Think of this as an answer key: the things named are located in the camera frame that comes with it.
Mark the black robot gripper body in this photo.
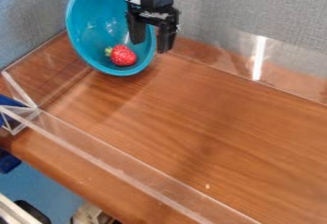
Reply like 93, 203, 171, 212
127, 0, 179, 27

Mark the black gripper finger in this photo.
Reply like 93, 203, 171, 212
127, 12, 145, 44
157, 22, 177, 54

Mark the blue plastic bowl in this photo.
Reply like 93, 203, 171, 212
65, 0, 156, 77

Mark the red toy strawberry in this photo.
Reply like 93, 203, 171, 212
104, 44, 136, 66

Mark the clear acrylic left barrier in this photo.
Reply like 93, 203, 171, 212
1, 31, 91, 107

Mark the clear acrylic barrier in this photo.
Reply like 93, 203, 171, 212
168, 28, 327, 106
0, 105, 260, 224
1, 31, 91, 107

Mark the clear acrylic back barrier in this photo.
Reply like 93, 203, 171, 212
168, 28, 327, 106

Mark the clear acrylic front barrier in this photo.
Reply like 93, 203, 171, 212
0, 105, 260, 224

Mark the blue table clamp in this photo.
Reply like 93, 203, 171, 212
0, 94, 24, 174

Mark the white crumpled object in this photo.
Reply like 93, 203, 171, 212
69, 202, 123, 224

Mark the black and white equipment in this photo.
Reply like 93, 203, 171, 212
0, 193, 51, 224

